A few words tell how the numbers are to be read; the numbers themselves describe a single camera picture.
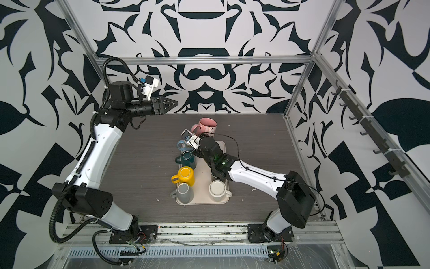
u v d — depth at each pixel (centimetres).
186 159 87
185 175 83
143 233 73
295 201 43
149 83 61
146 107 61
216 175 58
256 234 74
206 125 75
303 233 76
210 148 57
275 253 71
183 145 102
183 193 76
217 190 80
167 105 64
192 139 65
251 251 71
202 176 91
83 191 42
